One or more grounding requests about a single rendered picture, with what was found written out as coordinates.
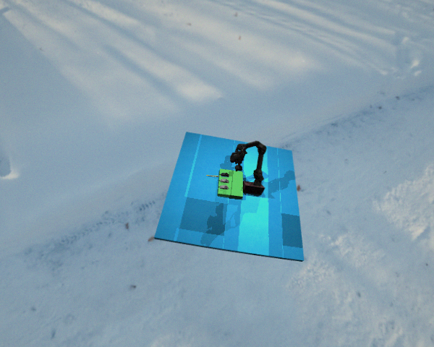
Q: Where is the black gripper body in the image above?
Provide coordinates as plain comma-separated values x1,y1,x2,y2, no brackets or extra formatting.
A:
235,159,244,171

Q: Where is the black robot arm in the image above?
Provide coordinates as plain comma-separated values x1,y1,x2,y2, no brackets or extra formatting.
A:
230,141,267,187

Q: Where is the green rectangular deck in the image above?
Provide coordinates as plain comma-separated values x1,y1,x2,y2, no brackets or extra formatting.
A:
218,168,243,199

